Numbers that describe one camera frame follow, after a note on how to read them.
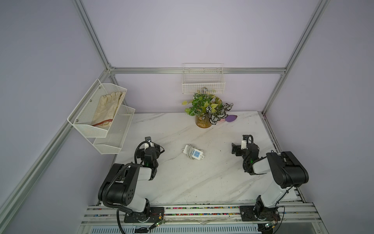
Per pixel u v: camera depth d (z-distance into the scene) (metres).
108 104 0.80
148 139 0.80
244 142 0.86
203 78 0.95
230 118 1.19
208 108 0.90
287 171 0.47
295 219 0.73
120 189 0.44
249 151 0.75
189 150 0.90
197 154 0.91
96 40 0.78
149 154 0.72
